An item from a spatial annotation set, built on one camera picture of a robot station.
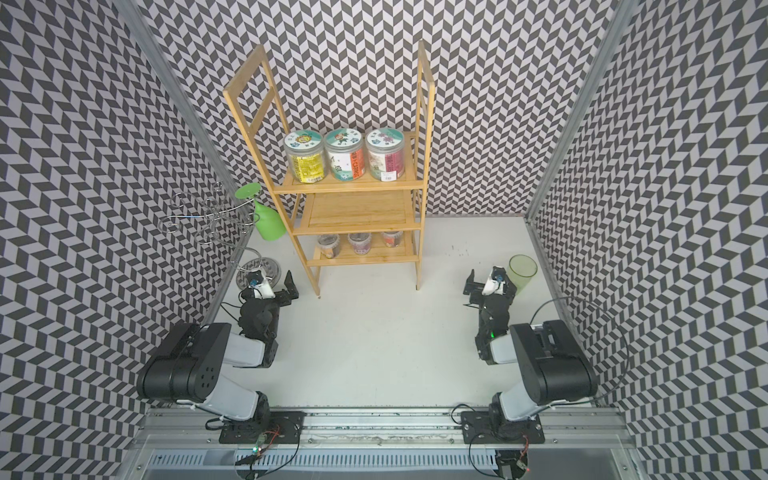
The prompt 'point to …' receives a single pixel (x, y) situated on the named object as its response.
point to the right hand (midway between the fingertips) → (488, 277)
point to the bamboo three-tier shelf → (340, 221)
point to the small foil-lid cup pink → (392, 239)
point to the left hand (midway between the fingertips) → (275, 276)
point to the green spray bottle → (270, 224)
